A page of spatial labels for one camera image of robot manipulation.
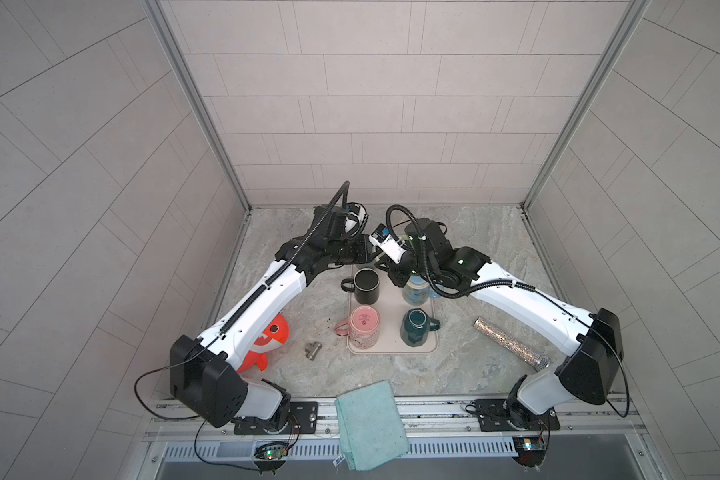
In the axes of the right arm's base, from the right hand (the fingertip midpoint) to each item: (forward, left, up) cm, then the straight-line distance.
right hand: (376, 263), depth 74 cm
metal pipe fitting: (-13, +19, -21) cm, 31 cm away
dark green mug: (-11, -9, -13) cm, 20 cm away
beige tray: (-7, -4, -23) cm, 24 cm away
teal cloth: (-32, +4, -22) cm, 39 cm away
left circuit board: (-35, +25, -19) cm, 47 cm away
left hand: (+2, -3, +4) cm, 5 cm away
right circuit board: (-38, -33, -25) cm, 56 cm away
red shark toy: (-11, +28, -14) cm, 33 cm away
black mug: (+2, +3, -13) cm, 13 cm away
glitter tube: (-17, -36, -20) cm, 45 cm away
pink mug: (-11, +4, -12) cm, 17 cm away
